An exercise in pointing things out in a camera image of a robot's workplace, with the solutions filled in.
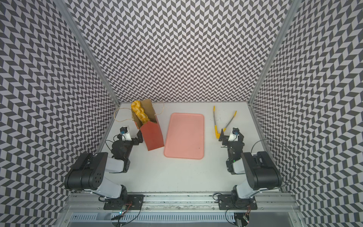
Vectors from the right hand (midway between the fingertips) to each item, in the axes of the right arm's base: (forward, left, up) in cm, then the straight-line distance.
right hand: (229, 131), depth 90 cm
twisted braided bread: (+7, +56, +12) cm, 58 cm away
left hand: (+1, +61, +1) cm, 61 cm away
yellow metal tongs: (+3, +6, -7) cm, 10 cm away
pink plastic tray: (+2, +29, -10) cm, 31 cm away
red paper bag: (-6, +48, +10) cm, 49 cm away
